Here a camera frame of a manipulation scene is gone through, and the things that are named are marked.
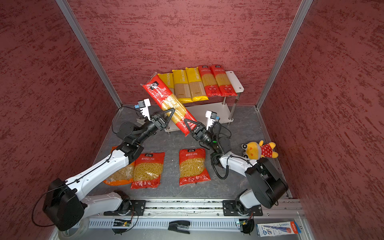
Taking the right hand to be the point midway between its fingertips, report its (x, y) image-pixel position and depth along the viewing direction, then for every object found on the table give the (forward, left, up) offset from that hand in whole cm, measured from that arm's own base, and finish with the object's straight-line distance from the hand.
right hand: (183, 122), depth 65 cm
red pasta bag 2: (-7, -3, -33) cm, 34 cm away
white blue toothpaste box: (-38, -38, -35) cm, 64 cm away
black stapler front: (-35, +3, -34) cm, 49 cm away
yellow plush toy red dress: (0, -42, -30) cm, 52 cm away
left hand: (+2, +3, +4) cm, 6 cm away
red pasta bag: (-9, +22, -31) cm, 39 cm away
